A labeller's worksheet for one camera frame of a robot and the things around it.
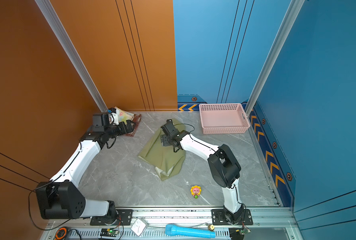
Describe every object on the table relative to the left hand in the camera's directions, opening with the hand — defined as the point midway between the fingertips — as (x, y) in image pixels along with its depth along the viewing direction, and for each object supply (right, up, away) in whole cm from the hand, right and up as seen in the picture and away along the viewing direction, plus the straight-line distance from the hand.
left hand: (130, 123), depth 84 cm
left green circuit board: (-5, -52, -13) cm, 54 cm away
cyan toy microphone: (+25, -48, -17) cm, 57 cm away
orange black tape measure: (-26, -50, -16) cm, 58 cm away
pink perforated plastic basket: (+62, +5, +34) cm, 70 cm away
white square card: (+9, -49, -14) cm, 52 cm away
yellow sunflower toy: (+37, -35, -6) cm, 51 cm away
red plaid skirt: (-5, +4, +29) cm, 30 cm away
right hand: (+20, -9, +9) cm, 24 cm away
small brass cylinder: (+43, -48, -16) cm, 66 cm away
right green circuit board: (+58, -51, -14) cm, 79 cm away
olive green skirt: (+20, -23, +3) cm, 31 cm away
